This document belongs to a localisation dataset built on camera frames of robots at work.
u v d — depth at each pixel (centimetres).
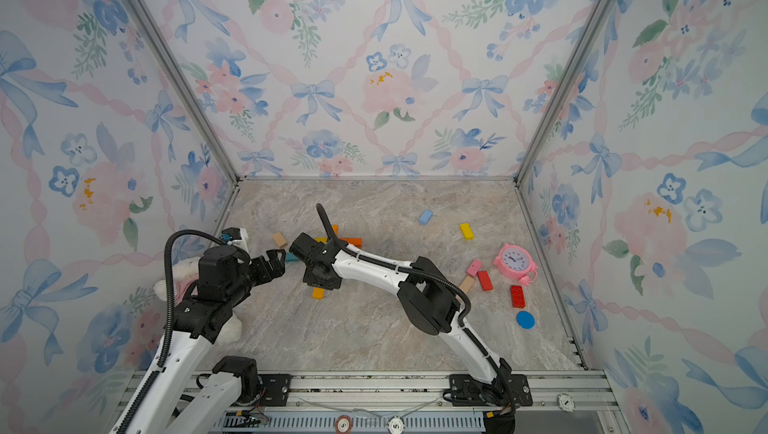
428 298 53
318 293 85
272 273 68
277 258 71
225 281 57
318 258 65
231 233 66
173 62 86
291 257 72
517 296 89
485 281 92
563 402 73
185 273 84
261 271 67
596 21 77
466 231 103
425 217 108
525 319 86
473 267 95
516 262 95
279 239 101
